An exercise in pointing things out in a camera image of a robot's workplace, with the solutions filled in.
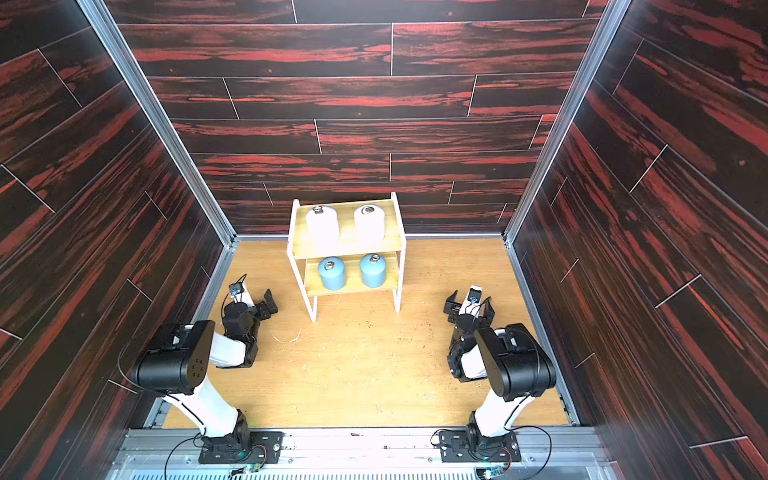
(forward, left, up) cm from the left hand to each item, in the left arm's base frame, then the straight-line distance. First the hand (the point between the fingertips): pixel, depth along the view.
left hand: (257, 293), depth 96 cm
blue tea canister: (-3, -27, +15) cm, 31 cm away
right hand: (-2, -71, +3) cm, 71 cm away
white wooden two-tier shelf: (-3, -32, +26) cm, 41 cm away
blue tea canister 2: (-2, -38, +15) cm, 41 cm away
